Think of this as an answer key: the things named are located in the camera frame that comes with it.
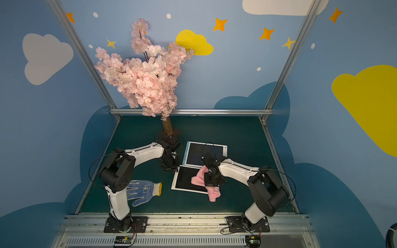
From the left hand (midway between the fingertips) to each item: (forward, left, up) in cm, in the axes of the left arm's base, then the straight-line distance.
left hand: (178, 169), depth 93 cm
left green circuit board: (-36, +23, -2) cm, 42 cm away
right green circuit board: (-35, -40, -3) cm, 53 cm away
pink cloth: (-14, -21, +3) cm, 25 cm away
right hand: (-8, -20, 0) cm, 21 cm away
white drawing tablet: (-7, -3, 0) cm, 7 cm away
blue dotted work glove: (-13, +18, -1) cm, 22 cm away
